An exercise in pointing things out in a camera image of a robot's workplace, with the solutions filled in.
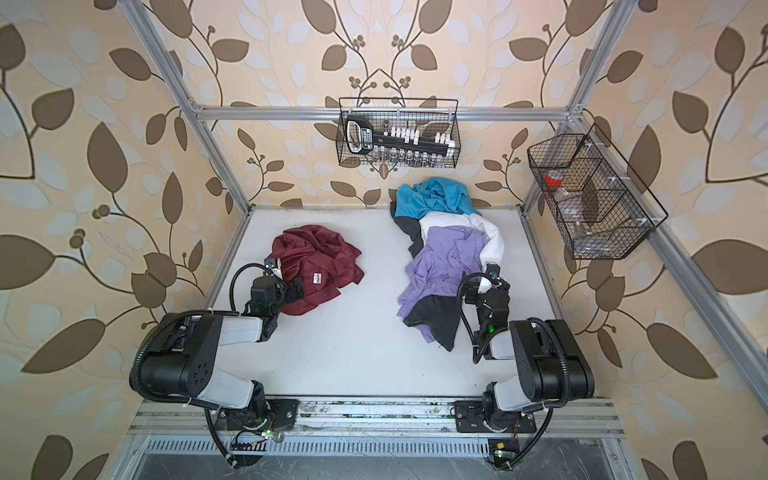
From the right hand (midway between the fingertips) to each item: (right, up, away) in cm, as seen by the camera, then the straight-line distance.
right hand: (482, 277), depth 90 cm
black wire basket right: (+25, +20, -17) cm, 36 cm away
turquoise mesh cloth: (-13, +28, +18) cm, 36 cm away
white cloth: (+5, +8, +3) cm, 10 cm away
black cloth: (-13, -12, -3) cm, 18 cm away
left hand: (-61, 0, +4) cm, 62 cm away
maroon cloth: (-50, +4, +5) cm, 50 cm away
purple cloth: (-12, +3, +6) cm, 14 cm away
